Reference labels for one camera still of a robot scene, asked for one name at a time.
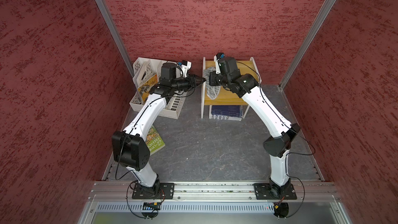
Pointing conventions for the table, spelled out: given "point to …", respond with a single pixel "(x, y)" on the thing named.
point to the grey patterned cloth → (212, 90)
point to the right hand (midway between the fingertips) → (211, 78)
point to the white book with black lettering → (224, 117)
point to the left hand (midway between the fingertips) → (203, 83)
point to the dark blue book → (227, 110)
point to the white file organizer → (146, 73)
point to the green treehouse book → (154, 140)
